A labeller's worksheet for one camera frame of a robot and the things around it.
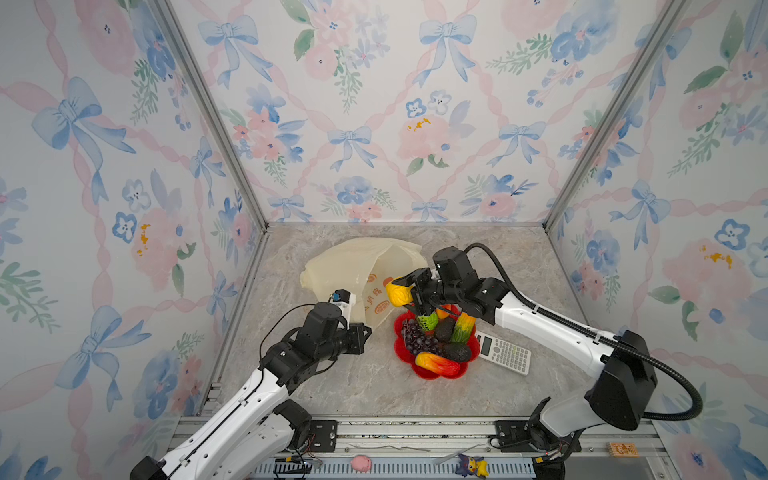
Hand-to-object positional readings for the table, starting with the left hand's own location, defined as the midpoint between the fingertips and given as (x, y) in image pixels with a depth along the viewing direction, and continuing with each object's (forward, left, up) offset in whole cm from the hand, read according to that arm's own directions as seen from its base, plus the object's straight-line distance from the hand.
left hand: (373, 329), depth 74 cm
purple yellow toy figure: (-27, -24, -14) cm, 39 cm away
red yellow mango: (-5, -17, -11) cm, 20 cm away
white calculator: (0, -37, -15) cm, 40 cm away
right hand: (+8, -4, +7) cm, 11 cm away
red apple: (-2, -16, +11) cm, 20 cm away
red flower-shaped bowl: (-1, -9, -14) cm, 16 cm away
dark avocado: (-2, -23, -10) cm, 25 cm away
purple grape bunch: (+3, -12, -12) cm, 17 cm away
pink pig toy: (-26, +2, -15) cm, 30 cm away
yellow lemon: (+6, -6, +6) cm, 11 cm away
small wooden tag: (-23, -60, -16) cm, 67 cm away
